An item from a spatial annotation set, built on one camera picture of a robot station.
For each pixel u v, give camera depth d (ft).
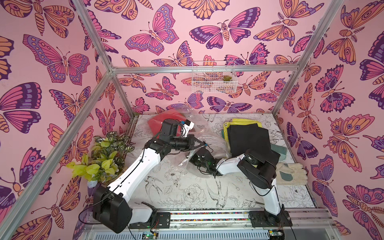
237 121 3.36
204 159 2.48
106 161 2.22
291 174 2.87
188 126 2.29
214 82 3.48
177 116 3.52
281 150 3.19
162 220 2.42
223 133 3.34
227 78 3.03
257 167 1.85
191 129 2.33
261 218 2.42
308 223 2.39
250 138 3.11
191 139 2.12
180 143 2.11
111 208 1.29
